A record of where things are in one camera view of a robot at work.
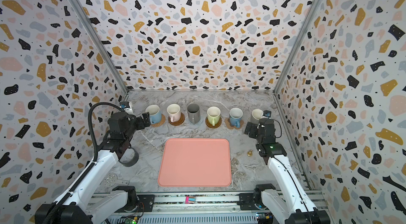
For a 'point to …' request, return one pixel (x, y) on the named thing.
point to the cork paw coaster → (227, 122)
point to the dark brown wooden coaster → (178, 123)
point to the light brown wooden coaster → (210, 126)
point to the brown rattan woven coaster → (160, 123)
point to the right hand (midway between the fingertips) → (257, 122)
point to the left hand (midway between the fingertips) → (140, 111)
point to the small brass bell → (249, 153)
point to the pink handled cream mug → (174, 111)
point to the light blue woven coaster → (201, 121)
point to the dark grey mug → (193, 111)
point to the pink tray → (195, 162)
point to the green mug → (213, 115)
